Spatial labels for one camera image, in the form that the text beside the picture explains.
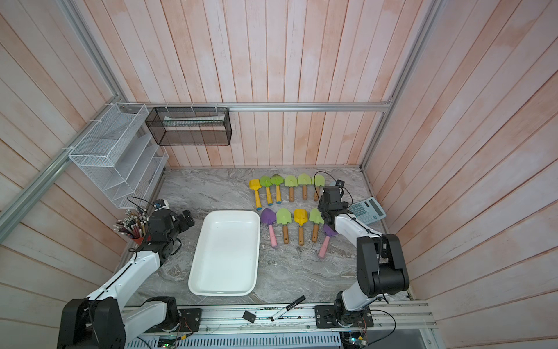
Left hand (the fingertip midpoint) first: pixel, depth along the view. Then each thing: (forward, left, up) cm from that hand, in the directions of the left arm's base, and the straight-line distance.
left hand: (181, 217), depth 88 cm
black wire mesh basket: (+43, +3, +14) cm, 46 cm away
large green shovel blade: (+8, -43, -11) cm, 45 cm away
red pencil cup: (-10, +14, -1) cm, 17 cm away
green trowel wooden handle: (+6, -58, -9) cm, 59 cm away
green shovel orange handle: (+28, -40, -8) cm, 50 cm away
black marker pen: (-31, -44, -9) cm, 54 cm away
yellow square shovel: (+25, -28, -9) cm, 39 cm away
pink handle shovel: (+7, -36, -10) cm, 38 cm away
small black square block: (-34, -30, -11) cm, 46 cm away
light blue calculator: (+9, -82, -8) cm, 83 cm away
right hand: (+10, -65, -1) cm, 65 cm away
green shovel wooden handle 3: (+30, -62, -12) cm, 70 cm away
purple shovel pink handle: (-2, -63, -8) cm, 63 cm away
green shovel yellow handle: (+28, -34, -8) cm, 44 cm away
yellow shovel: (+6, -51, -8) cm, 52 cm away
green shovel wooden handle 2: (+30, -55, -10) cm, 63 cm away
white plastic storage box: (-15, -19, -9) cm, 26 cm away
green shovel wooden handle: (+29, -47, -10) cm, 56 cm away
